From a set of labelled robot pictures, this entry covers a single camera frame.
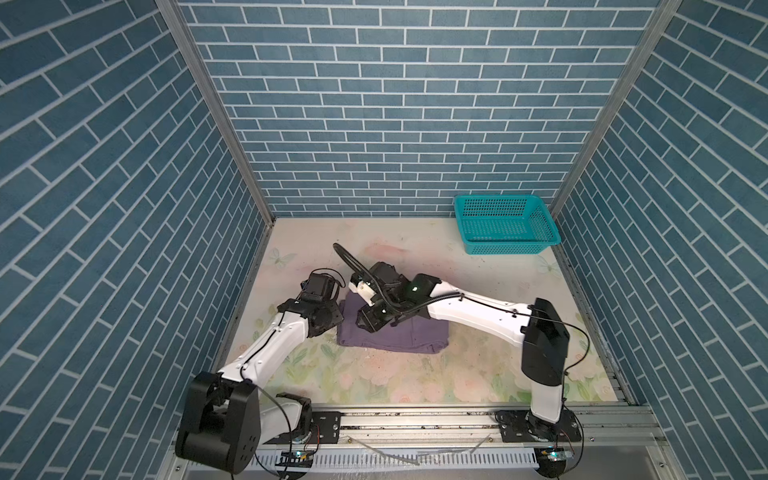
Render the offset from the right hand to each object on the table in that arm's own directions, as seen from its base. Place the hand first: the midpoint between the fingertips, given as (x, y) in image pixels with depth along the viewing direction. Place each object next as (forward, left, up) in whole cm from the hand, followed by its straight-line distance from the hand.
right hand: (357, 317), depth 78 cm
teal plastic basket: (+52, -50, -14) cm, 74 cm away
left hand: (+4, +8, -8) cm, 12 cm away
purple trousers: (+1, -17, -10) cm, 20 cm away
